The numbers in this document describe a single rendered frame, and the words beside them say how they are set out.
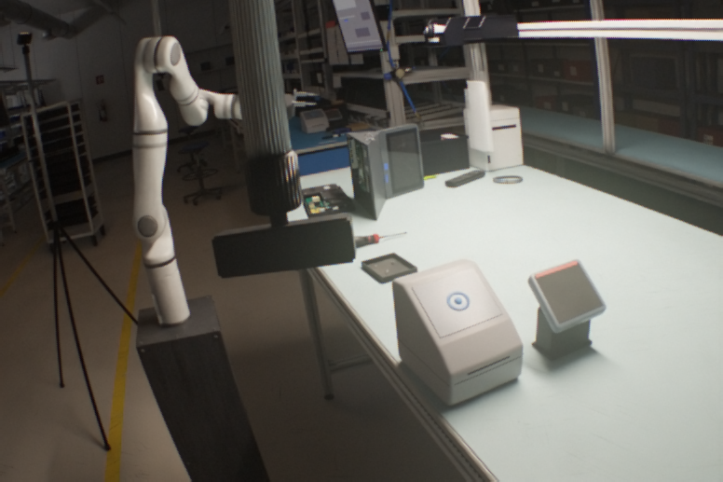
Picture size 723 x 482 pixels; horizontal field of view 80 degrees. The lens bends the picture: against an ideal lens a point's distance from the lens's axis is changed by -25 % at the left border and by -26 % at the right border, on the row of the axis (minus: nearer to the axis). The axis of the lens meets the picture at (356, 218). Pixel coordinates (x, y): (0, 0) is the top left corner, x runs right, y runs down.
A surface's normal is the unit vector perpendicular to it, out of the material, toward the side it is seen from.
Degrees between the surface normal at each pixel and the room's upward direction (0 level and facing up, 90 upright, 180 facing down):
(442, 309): 30
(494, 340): 41
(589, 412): 0
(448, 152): 90
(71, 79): 90
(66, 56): 90
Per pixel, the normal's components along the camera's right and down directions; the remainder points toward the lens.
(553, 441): -0.12, -0.95
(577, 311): 0.05, -0.67
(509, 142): 0.31, 0.26
